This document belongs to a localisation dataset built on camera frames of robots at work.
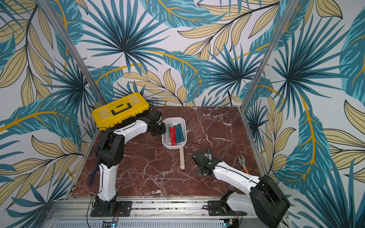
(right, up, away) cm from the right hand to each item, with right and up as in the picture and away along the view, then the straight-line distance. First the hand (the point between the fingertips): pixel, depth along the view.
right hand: (203, 170), depth 86 cm
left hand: (-25, +22, +13) cm, 36 cm away
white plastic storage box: (-13, +30, +18) cm, 37 cm away
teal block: (-17, +20, +12) cm, 29 cm away
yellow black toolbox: (-54, +36, +7) cm, 65 cm away
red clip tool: (-19, +20, +12) cm, 30 cm away
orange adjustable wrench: (+25, +4, +4) cm, 26 cm away
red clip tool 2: (-2, +5, -25) cm, 26 cm away
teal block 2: (-14, +18, +12) cm, 26 cm away
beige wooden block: (-13, +6, +3) cm, 15 cm away
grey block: (-23, +20, +12) cm, 33 cm away
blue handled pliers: (-66, -1, -2) cm, 66 cm away
